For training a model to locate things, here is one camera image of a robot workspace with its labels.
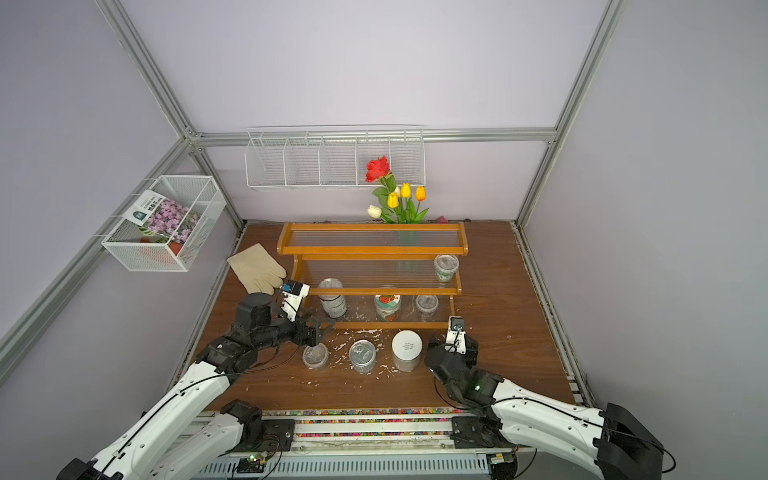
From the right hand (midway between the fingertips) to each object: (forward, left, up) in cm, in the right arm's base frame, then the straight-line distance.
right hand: (445, 334), depth 84 cm
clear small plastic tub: (-6, +36, -1) cm, 37 cm away
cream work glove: (+27, +63, -5) cm, 69 cm away
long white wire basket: (+52, +37, +24) cm, 68 cm away
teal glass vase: (+29, +10, +8) cm, 32 cm away
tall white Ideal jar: (-5, +11, +3) cm, 13 cm away
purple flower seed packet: (+18, +72, +28) cm, 79 cm away
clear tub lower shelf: (+9, +5, +1) cm, 10 cm away
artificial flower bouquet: (+31, +14, +22) cm, 40 cm away
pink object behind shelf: (+54, -6, -7) cm, 54 cm away
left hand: (0, +33, +10) cm, 35 cm away
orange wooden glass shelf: (+14, +19, +9) cm, 26 cm away
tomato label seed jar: (+7, +17, +3) cm, 18 cm away
